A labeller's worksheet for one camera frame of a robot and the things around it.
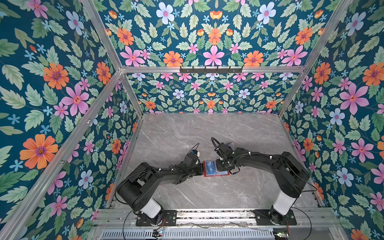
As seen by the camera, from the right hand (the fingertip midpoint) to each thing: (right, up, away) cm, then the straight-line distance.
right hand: (218, 166), depth 90 cm
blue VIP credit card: (-5, 0, +1) cm, 5 cm away
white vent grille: (-36, -27, -20) cm, 49 cm away
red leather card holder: (0, -3, -2) cm, 4 cm away
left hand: (-7, +1, -2) cm, 7 cm away
